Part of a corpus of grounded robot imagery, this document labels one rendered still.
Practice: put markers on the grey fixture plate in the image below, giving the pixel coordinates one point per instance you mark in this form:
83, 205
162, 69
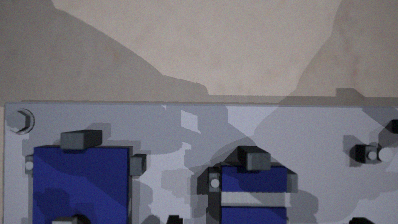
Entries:
182, 140

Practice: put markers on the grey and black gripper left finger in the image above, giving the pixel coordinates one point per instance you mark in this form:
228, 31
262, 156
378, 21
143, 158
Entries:
174, 219

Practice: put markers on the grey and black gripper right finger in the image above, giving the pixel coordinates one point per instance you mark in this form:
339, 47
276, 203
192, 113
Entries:
360, 220

